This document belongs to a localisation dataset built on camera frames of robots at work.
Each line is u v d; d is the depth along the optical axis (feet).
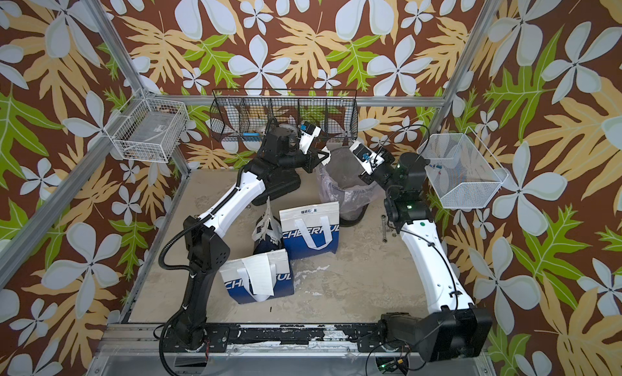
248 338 2.46
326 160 2.62
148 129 2.83
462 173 2.74
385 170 1.98
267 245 2.69
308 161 2.35
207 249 1.77
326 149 2.55
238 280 2.27
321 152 2.50
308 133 2.27
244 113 3.14
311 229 2.58
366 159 1.81
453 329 1.23
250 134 2.98
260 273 2.18
